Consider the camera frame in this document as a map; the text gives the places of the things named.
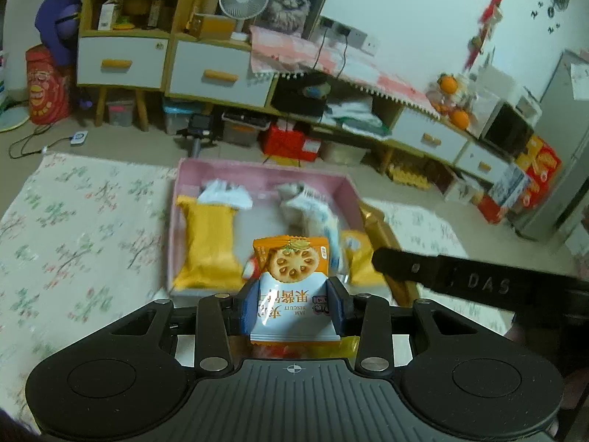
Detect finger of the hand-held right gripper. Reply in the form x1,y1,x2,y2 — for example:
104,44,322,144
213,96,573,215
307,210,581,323
372,248,440,293

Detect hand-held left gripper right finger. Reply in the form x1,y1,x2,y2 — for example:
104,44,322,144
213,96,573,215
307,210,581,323
327,278,479,375

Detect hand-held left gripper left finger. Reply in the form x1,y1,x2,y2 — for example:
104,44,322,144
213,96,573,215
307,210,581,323
108,281,261,376

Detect yellow snack packet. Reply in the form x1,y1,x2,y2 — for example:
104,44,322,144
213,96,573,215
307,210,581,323
344,229,386,287
171,194,244,292
229,335,360,361

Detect gold bar packet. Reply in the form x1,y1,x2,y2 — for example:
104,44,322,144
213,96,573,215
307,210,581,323
359,200,420,308

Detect orange white biscuit packet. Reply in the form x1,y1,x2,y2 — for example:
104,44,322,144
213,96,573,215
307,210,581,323
248,235,343,346

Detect white nut packet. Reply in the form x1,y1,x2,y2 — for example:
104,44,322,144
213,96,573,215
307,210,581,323
275,182,345,281

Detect pink shallow box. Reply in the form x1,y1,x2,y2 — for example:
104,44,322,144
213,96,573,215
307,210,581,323
166,157,369,296

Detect yellow egg carton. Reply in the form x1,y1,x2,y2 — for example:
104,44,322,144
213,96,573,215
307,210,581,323
387,163,433,189

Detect white printed carton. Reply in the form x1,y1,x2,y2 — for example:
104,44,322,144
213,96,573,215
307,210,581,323
488,163,532,208

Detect long low wooden cabinet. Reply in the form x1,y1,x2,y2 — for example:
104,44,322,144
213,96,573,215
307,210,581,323
163,32,516,189

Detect orange yellow carton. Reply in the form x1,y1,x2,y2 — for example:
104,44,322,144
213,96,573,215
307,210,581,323
515,136,562,208

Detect white plastic container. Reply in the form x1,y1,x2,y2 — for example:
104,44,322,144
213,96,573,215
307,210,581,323
320,140,366,166

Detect grey refrigerator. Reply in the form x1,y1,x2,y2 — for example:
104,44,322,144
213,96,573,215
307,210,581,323
515,50,589,240

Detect pile of folded papers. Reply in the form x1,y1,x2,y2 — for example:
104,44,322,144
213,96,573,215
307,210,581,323
324,97,392,136

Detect microwave oven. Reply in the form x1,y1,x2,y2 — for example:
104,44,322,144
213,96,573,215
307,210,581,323
479,101,535,157

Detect red box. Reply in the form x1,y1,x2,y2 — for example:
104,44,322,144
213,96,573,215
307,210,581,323
262,125,320,164

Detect floral cloth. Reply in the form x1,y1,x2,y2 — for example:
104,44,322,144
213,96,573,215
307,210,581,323
0,153,465,424

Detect clear plastic bin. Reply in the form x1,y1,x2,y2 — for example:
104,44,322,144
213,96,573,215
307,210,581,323
107,100,136,126
163,104,203,135

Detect black device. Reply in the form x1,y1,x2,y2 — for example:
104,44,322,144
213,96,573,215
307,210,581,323
271,76,332,118

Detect pink cabinet cloth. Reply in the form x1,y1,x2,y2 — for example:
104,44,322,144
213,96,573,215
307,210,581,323
250,27,442,116

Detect red hanging decoration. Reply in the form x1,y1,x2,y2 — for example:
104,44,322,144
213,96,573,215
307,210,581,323
467,0,514,67

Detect cardboard box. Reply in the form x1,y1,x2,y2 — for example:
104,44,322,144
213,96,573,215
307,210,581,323
191,13,235,40

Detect white drawer with sticker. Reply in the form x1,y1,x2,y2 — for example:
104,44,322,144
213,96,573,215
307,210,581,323
77,37,167,89

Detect cat picture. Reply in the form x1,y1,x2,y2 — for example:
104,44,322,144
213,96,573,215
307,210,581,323
255,0,332,40

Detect red tin bucket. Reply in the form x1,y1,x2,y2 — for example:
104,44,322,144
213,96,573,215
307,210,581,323
25,45,72,125

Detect tall wooden shelf cabinet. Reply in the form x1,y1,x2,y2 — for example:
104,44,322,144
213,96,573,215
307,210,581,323
76,0,185,132

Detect purple plush toy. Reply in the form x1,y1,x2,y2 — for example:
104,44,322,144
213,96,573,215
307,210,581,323
36,0,84,70

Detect wall socket panel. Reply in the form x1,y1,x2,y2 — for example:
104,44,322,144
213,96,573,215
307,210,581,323
319,16,380,53

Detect white charger with cable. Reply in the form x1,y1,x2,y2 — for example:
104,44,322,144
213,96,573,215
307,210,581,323
9,131,89,159

